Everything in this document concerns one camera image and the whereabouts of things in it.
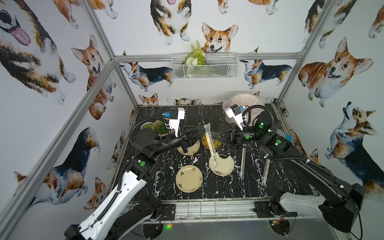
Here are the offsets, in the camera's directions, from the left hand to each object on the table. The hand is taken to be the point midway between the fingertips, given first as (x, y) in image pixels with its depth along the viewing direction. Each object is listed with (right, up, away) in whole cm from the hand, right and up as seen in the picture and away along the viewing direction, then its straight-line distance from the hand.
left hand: (207, 130), depth 51 cm
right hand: (+2, -3, +2) cm, 5 cm away
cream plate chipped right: (+13, -25, +42) cm, 51 cm away
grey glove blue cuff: (+57, -9, +50) cm, 76 cm away
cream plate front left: (-9, -30, +33) cm, 45 cm away
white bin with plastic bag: (+25, +16, +44) cm, 53 cm away
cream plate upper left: (-7, -16, +44) cm, 47 cm away
